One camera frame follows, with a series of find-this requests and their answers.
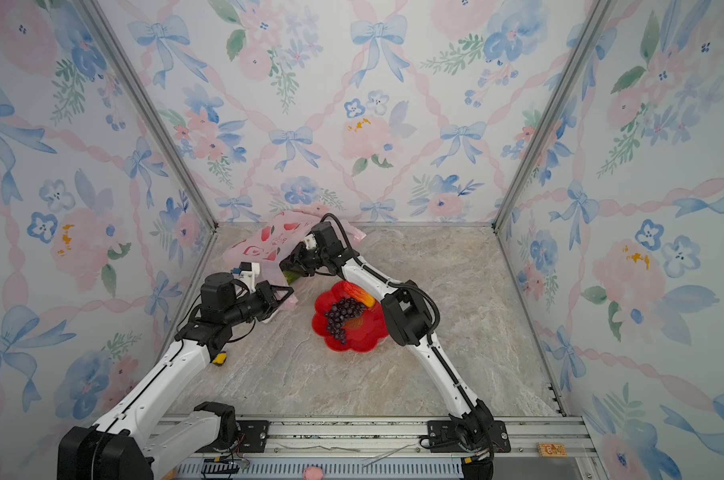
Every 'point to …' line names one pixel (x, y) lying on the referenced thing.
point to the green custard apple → (291, 276)
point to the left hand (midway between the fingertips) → (294, 287)
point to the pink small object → (313, 473)
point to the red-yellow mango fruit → (359, 294)
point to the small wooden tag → (552, 450)
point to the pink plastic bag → (267, 247)
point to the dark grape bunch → (341, 311)
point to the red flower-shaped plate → (363, 332)
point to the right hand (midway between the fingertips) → (277, 261)
